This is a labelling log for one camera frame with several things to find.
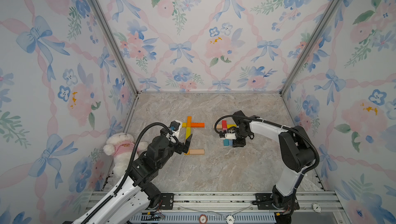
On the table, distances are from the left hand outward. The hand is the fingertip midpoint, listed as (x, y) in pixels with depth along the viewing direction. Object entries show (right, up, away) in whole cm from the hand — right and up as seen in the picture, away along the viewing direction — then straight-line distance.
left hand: (183, 130), depth 71 cm
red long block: (+24, 0, +30) cm, 39 cm away
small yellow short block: (+27, -1, +29) cm, 40 cm away
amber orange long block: (+1, +1, +32) cm, 32 cm away
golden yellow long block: (+3, -9, -5) cm, 11 cm away
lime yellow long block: (0, -5, +27) cm, 27 cm away
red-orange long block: (+6, -1, +30) cm, 30 cm away
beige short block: (+20, -2, +29) cm, 36 cm away
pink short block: (+21, -1, +13) cm, 25 cm away
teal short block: (+24, -11, +23) cm, 34 cm away
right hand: (+30, -8, +24) cm, 39 cm away
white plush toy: (-34, -10, +12) cm, 38 cm away
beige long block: (+6, -16, +21) cm, 27 cm away
